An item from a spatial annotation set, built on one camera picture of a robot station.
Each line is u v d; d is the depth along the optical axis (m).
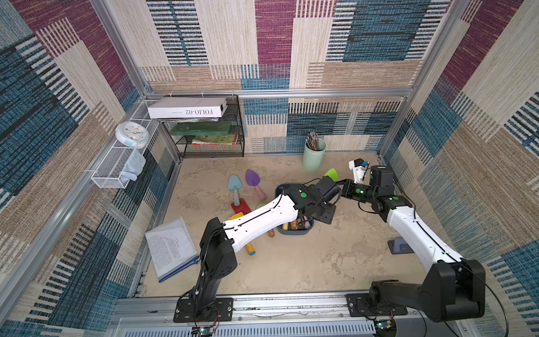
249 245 0.85
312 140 1.04
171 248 0.87
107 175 0.69
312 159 1.08
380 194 0.64
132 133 0.75
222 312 0.73
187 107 0.78
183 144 1.17
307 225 0.89
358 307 0.73
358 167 0.74
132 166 0.68
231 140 1.02
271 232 0.89
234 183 1.08
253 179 1.09
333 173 0.82
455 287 0.40
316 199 0.57
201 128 1.01
